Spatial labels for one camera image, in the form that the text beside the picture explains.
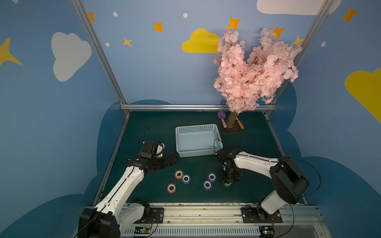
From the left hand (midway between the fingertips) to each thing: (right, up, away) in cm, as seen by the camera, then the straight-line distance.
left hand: (172, 159), depth 82 cm
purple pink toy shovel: (+36, +28, +40) cm, 61 cm away
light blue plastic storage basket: (+15, +9, +23) cm, 29 cm away
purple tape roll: (+23, -12, +6) cm, 27 cm away
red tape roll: (+3, -11, +6) cm, 13 cm away
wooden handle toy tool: (+49, +19, +29) cm, 60 cm away
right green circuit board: (+49, -34, -9) cm, 60 cm away
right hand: (+32, -13, +5) cm, 35 cm away
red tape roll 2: (-1, -17, +2) cm, 17 cm away
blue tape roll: (+8, -13, +4) cm, 15 cm away
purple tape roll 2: (+20, -15, +2) cm, 25 cm away
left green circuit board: (-13, -33, -10) cm, 37 cm away
